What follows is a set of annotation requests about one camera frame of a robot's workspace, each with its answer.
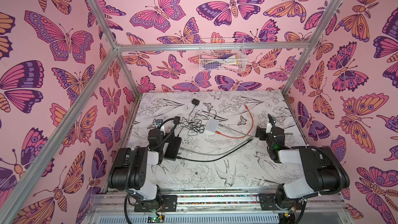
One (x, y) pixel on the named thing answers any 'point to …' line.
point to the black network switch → (172, 150)
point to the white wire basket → (222, 55)
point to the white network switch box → (211, 126)
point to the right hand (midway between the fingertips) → (267, 125)
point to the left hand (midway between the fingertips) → (165, 126)
